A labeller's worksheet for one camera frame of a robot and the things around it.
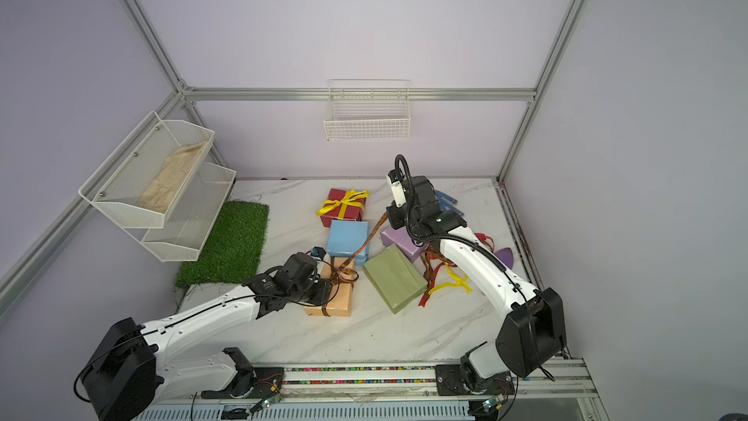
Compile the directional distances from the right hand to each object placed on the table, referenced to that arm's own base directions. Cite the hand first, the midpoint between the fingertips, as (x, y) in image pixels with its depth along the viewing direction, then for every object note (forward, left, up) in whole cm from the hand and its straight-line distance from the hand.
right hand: (399, 207), depth 83 cm
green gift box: (-15, +2, -16) cm, 22 cm away
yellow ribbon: (-13, -19, -23) cm, 33 cm away
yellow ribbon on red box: (+17, +17, -14) cm, 27 cm away
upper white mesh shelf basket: (+5, +70, +10) cm, 71 cm away
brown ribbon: (-3, -11, -20) cm, 23 cm away
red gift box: (+10, +16, -15) cm, 24 cm away
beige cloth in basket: (+1, +64, +9) cm, 64 cm away
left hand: (-18, +22, -16) cm, 33 cm away
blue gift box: (+1, +17, -16) cm, 24 cm away
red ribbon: (-4, -12, -22) cm, 25 cm away
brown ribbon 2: (-14, +16, -13) cm, 25 cm away
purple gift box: (-3, -1, -15) cm, 15 cm away
